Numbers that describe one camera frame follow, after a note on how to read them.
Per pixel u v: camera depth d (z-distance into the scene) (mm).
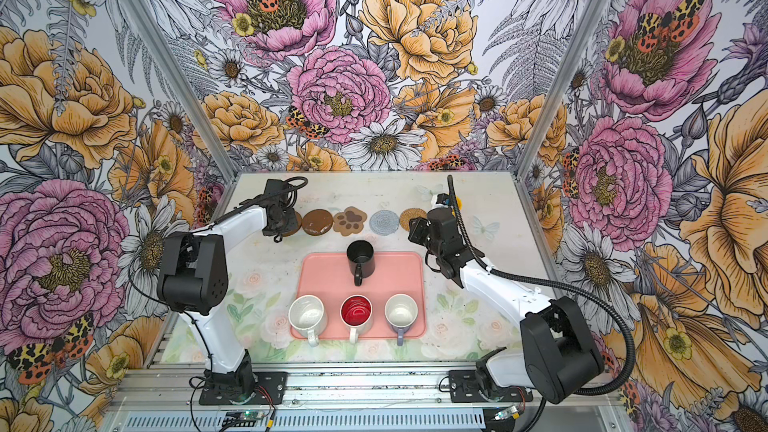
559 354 419
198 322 547
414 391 753
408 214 1092
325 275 948
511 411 715
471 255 652
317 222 1072
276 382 755
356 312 850
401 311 861
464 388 739
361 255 935
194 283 511
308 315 850
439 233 662
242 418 707
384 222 1080
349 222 1070
